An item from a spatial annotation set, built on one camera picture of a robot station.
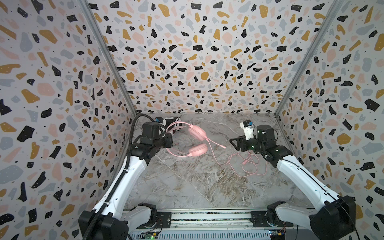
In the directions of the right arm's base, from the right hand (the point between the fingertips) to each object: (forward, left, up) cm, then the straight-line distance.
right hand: (232, 136), depth 78 cm
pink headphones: (-8, +18, 0) cm, 20 cm away
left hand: (0, +32, +2) cm, 32 cm away
